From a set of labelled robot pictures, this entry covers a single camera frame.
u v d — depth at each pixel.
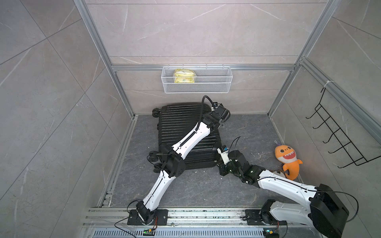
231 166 0.66
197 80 0.88
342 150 0.65
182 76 0.88
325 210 0.40
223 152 0.73
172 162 0.56
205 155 0.75
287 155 0.88
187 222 0.73
